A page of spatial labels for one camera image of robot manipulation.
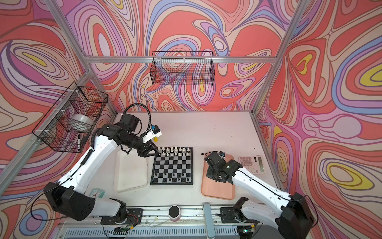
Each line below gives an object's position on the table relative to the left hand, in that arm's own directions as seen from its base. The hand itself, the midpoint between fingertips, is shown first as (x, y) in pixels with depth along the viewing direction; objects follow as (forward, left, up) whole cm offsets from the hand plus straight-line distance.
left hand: (157, 148), depth 74 cm
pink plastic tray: (-13, -28, -22) cm, 38 cm away
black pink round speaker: (-26, -9, -17) cm, 32 cm away
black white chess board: (-1, -7, -20) cm, 21 cm away
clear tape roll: (+12, +36, +10) cm, 39 cm away
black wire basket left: (+7, +41, +11) cm, 43 cm away
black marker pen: (+1, +38, +3) cm, 38 cm away
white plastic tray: (-3, +20, -22) cm, 30 cm away
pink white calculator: (0, -56, -19) cm, 59 cm away
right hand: (-9, -29, -16) cm, 35 cm away
